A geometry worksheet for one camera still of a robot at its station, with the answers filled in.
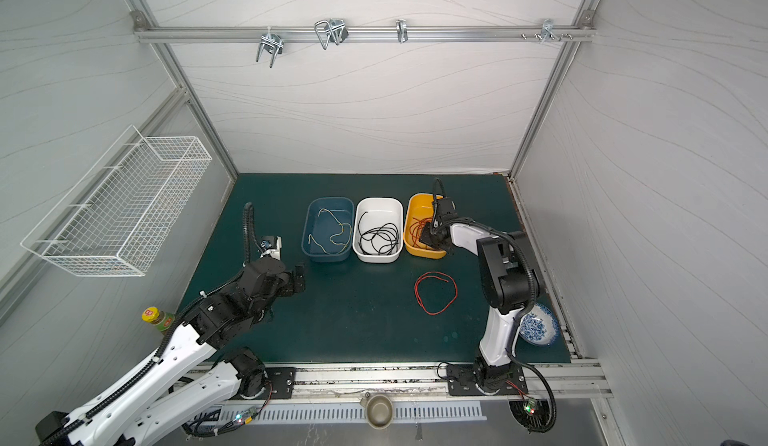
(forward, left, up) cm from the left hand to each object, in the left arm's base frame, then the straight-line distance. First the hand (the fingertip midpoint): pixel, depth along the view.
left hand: (291, 260), depth 77 cm
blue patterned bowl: (-10, -68, -16) cm, 70 cm away
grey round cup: (-30, -24, -16) cm, 42 cm away
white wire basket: (+5, +37, +14) cm, 40 cm away
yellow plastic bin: (+28, -35, -15) cm, 47 cm away
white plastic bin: (+30, -22, -16) cm, 40 cm away
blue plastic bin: (+22, -3, -18) cm, 29 cm away
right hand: (+21, -39, -15) cm, 47 cm away
